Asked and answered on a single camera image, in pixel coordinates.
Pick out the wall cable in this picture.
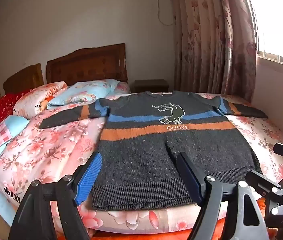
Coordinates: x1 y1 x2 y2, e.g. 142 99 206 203
156 0 175 27

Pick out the dark wooden nightstand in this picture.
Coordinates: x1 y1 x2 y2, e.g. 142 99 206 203
134 79 169 93

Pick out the light blue floral pillow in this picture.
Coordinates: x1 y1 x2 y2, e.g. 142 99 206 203
47 79 122 107

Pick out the light blue checkered pillow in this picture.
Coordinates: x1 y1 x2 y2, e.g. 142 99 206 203
0 115 30 170

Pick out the pink floral bed sheet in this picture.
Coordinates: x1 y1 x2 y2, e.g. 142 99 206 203
0 81 283 230

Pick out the large wooden headboard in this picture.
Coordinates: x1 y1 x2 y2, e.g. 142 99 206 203
46 43 128 86

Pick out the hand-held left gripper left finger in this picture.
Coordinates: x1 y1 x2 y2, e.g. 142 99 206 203
8 152 102 240

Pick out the dark striped knit sweater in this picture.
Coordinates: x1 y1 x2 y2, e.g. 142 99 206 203
40 91 268 211

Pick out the pink floral pillow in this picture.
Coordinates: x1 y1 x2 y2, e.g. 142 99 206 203
14 81 68 119

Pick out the window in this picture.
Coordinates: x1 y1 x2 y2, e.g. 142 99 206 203
241 0 283 73

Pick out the floral curtain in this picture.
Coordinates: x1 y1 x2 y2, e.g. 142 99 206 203
169 0 257 103

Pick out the small wooden headboard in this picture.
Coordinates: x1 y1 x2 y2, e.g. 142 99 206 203
3 63 44 95

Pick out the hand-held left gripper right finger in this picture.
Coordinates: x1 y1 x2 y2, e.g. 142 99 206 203
176 152 277 240

